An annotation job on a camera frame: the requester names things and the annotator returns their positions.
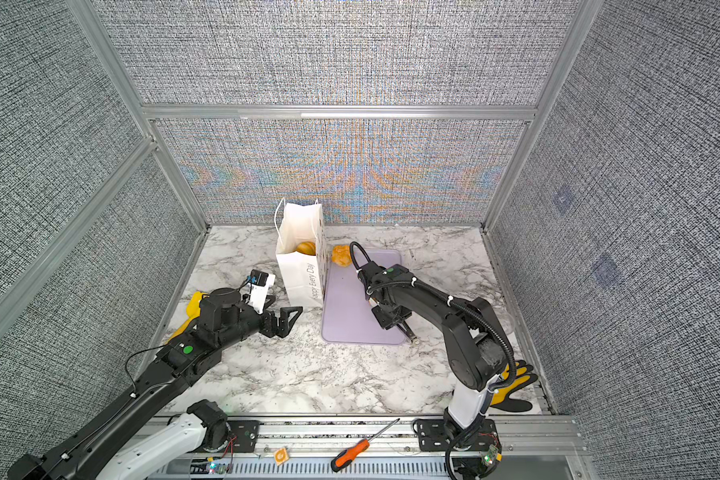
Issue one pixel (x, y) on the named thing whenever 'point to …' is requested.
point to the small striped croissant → (306, 247)
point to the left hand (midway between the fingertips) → (289, 304)
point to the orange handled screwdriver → (347, 455)
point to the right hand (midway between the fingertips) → (396, 317)
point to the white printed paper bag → (301, 261)
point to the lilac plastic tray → (348, 316)
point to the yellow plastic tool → (193, 311)
